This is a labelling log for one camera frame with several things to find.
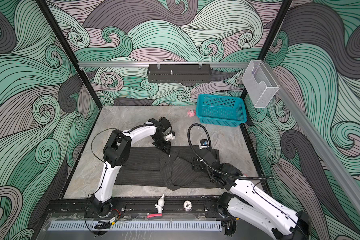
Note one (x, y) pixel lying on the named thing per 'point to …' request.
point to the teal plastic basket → (221, 110)
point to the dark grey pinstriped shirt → (148, 165)
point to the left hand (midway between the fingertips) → (167, 151)
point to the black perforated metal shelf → (179, 73)
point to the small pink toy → (191, 113)
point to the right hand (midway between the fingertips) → (197, 158)
